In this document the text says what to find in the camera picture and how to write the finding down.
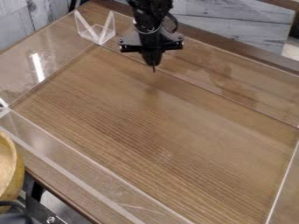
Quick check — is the brown wooden bowl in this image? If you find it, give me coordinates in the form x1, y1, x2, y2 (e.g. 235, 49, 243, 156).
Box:
0, 130, 26, 215

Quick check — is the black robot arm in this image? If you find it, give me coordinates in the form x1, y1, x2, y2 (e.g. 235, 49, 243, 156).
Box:
119, 0, 183, 69

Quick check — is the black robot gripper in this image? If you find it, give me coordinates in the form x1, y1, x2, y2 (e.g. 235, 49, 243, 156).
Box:
118, 25, 183, 68

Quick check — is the clear acrylic corner bracket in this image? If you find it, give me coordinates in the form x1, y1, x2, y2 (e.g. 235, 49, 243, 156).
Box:
74, 10, 117, 46

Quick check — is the clear acrylic tray enclosure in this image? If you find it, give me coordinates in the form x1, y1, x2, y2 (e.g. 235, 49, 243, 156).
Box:
0, 16, 299, 224

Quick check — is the black metal table frame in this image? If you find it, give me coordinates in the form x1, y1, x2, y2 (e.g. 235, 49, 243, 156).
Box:
23, 171, 95, 224

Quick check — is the black cable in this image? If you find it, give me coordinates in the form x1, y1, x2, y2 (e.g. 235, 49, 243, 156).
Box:
0, 199, 39, 224

